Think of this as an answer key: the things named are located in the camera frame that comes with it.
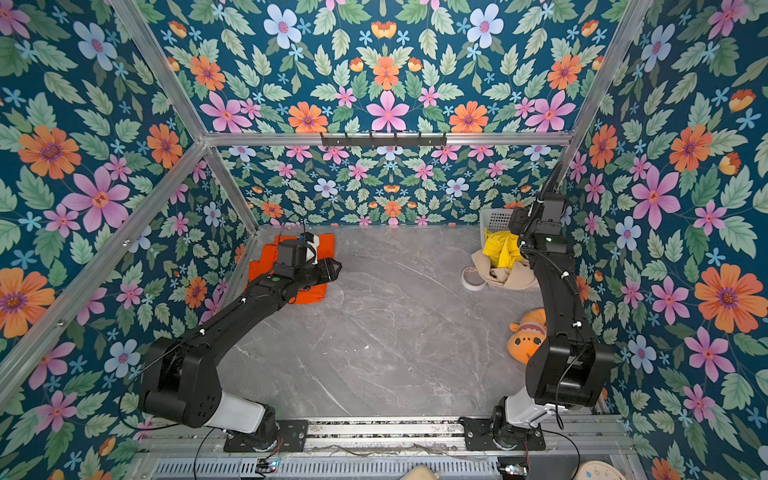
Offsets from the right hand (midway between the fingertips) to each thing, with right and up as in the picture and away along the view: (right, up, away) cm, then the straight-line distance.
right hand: (533, 212), depth 80 cm
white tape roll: (-12, -20, +23) cm, 33 cm away
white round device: (+9, -61, -13) cm, 63 cm away
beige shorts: (-1, -18, +8) cm, 20 cm away
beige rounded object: (-32, -60, -15) cm, 70 cm away
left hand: (-54, -13, +5) cm, 56 cm away
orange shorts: (-85, -15, +26) cm, 90 cm away
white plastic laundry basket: (0, +2, +34) cm, 35 cm away
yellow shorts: (-5, -10, +12) cm, 16 cm away
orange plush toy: (-1, -34, +1) cm, 34 cm away
